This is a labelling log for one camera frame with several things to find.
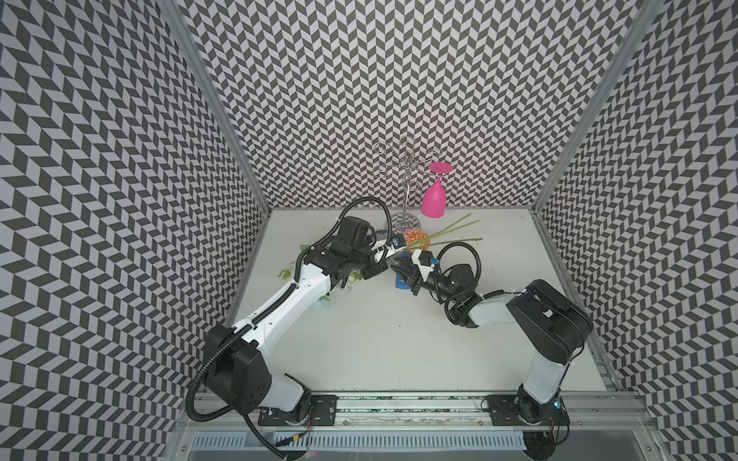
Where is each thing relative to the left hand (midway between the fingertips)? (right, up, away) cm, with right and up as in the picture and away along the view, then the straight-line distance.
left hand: (383, 254), depth 80 cm
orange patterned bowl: (+12, +4, +25) cm, 28 cm away
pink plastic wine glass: (+16, +16, +12) cm, 26 cm away
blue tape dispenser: (+6, -11, +16) cm, 20 cm away
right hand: (+3, -3, +2) cm, 5 cm away
